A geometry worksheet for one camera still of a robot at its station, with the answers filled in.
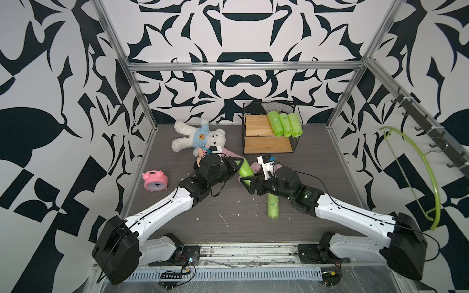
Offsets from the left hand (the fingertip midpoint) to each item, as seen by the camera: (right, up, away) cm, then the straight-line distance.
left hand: (243, 157), depth 76 cm
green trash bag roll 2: (+22, +15, +17) cm, 32 cm away
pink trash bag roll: (-7, 0, +27) cm, 28 cm away
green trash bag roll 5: (+14, -22, +7) cm, 27 cm away
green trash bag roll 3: (+17, +16, +18) cm, 29 cm away
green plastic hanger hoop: (+60, -18, -15) cm, 64 cm away
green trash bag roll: (+27, +15, +18) cm, 36 cm away
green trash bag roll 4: (+1, -5, -1) cm, 5 cm away
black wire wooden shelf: (+8, +10, +19) cm, 23 cm away
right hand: (+1, -7, -1) cm, 7 cm away
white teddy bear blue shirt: (-24, +9, +26) cm, 37 cm away
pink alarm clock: (-40, -12, +10) cm, 43 cm away
